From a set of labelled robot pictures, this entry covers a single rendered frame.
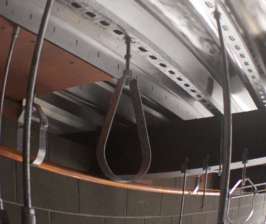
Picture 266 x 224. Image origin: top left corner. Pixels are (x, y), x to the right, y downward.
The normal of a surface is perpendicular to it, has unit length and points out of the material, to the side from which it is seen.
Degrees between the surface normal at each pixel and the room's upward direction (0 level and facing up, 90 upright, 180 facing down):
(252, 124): 90
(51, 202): 90
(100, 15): 180
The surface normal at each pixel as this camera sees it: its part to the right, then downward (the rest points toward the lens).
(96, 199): 0.86, -0.11
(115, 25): -0.04, 0.96
